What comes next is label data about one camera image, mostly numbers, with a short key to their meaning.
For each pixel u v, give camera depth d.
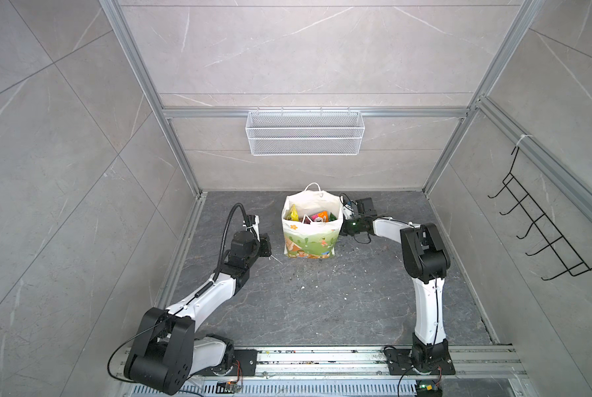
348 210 0.99
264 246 0.76
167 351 0.41
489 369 0.73
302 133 1.01
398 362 0.73
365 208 0.86
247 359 0.73
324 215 0.93
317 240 0.83
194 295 0.49
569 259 0.60
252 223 0.74
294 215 0.89
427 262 0.58
